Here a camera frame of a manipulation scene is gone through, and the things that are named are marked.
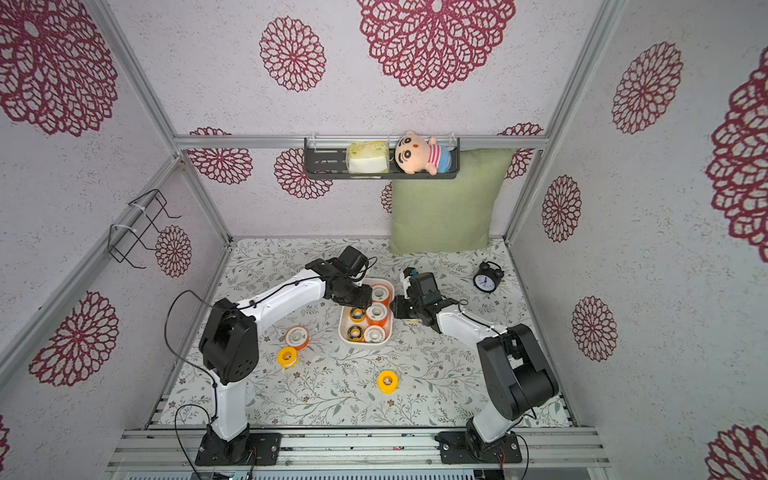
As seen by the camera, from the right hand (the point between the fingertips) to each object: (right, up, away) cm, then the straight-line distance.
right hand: (391, 301), depth 92 cm
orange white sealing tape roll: (-3, +2, +6) cm, 7 cm away
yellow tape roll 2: (-1, -22, -8) cm, 23 cm away
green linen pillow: (+20, +29, +10) cm, 37 cm away
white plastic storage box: (-15, -6, 0) cm, 16 cm away
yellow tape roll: (-31, -16, -3) cm, 35 cm away
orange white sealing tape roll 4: (-29, -11, 0) cm, 31 cm away
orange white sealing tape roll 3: (-5, -10, 0) cm, 11 cm away
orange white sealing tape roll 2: (-5, -4, +1) cm, 6 cm away
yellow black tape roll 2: (-12, -10, +2) cm, 16 cm away
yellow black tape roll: (-11, -5, +6) cm, 14 cm away
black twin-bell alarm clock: (+33, +8, +8) cm, 35 cm away
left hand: (-8, 0, -1) cm, 8 cm away
